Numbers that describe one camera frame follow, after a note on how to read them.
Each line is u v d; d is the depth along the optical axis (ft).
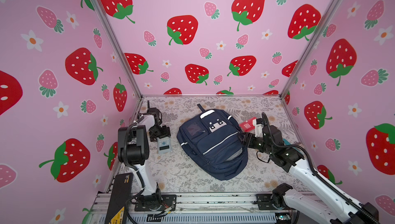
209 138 2.89
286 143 3.13
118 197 2.39
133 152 1.70
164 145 3.05
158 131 2.76
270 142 1.85
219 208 2.40
